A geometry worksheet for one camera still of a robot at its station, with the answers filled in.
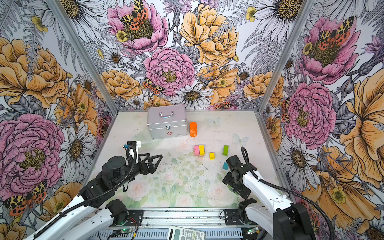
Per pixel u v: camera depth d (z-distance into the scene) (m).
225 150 0.99
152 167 0.62
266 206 0.47
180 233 0.69
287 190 0.45
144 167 0.60
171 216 0.76
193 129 1.02
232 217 0.74
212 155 0.94
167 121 0.98
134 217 0.74
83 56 0.88
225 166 0.92
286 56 0.89
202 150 0.95
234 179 0.61
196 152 0.94
